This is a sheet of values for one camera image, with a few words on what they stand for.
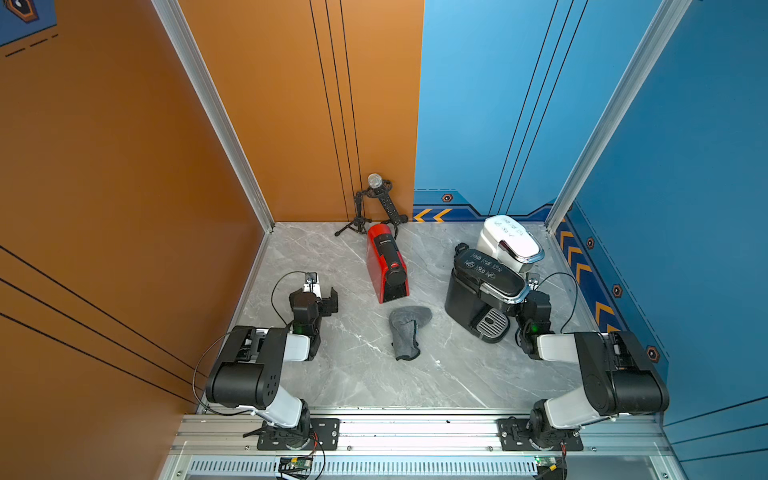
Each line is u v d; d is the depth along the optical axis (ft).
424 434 2.49
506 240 2.75
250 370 1.50
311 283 2.61
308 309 2.33
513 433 2.38
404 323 2.78
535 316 2.36
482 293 2.53
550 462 2.36
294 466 2.37
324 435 2.41
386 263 2.77
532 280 2.64
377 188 3.33
